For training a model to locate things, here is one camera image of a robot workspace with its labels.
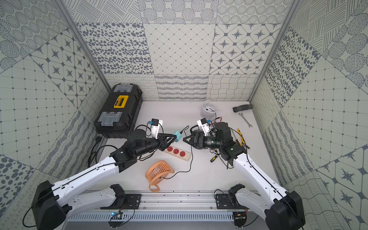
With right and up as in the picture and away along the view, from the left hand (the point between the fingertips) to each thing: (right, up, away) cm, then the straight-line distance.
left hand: (173, 131), depth 71 cm
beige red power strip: (+2, -16, +18) cm, 24 cm away
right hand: (+7, -5, -1) cm, 9 cm away
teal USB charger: (+3, -2, 0) cm, 4 cm away
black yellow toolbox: (-36, +10, +20) cm, 43 cm away
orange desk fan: (-8, -22, +1) cm, 23 cm away
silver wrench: (+54, 0, +35) cm, 64 cm away
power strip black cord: (-56, -9, +28) cm, 63 cm away
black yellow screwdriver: (+24, -19, +18) cm, 35 cm away
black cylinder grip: (+51, +14, +41) cm, 67 cm away
